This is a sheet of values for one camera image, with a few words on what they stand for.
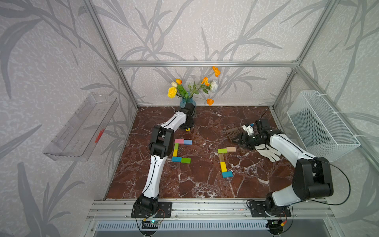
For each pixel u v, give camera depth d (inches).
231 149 38.0
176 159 35.8
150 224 28.3
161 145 24.9
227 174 33.5
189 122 38.2
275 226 28.4
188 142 39.1
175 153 36.9
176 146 38.2
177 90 38.9
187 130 41.5
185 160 35.9
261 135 26.2
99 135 25.7
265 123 27.9
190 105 35.3
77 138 26.2
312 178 17.3
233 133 41.2
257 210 28.5
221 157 35.9
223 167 34.6
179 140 39.1
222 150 37.9
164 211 28.6
